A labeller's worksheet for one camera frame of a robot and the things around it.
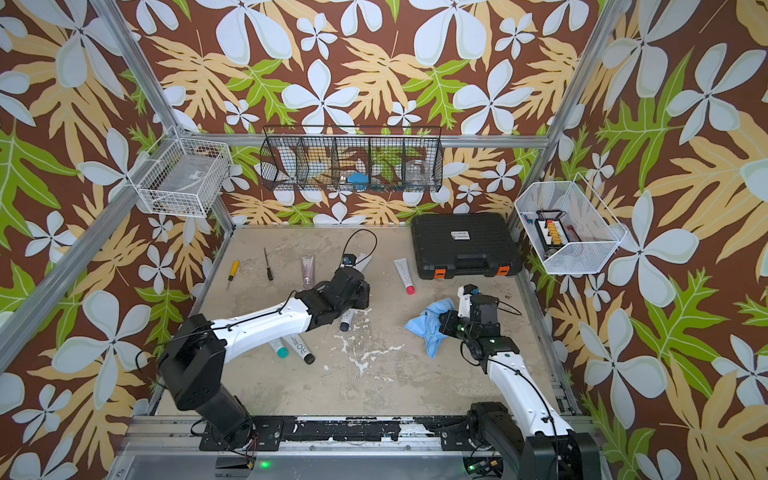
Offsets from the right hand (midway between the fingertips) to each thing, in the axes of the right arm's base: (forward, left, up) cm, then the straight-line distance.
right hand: (438, 314), depth 85 cm
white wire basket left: (+31, +75, +25) cm, 85 cm away
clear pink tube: (+24, +44, -9) cm, 51 cm away
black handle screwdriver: (+21, +57, -8) cm, 61 cm away
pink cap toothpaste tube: (+22, +9, -8) cm, 25 cm away
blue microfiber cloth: (-4, +4, +1) cm, 5 cm away
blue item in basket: (+39, +24, +19) cm, 50 cm away
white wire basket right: (+17, -37, +17) cm, 44 cm away
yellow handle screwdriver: (+22, +71, -9) cm, 75 cm away
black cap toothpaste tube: (-8, +40, -7) cm, 41 cm away
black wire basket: (+46, +26, +22) cm, 57 cm away
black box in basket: (+18, -32, +17) cm, 40 cm away
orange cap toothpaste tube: (+5, +21, +18) cm, 28 cm away
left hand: (+8, +22, +4) cm, 23 cm away
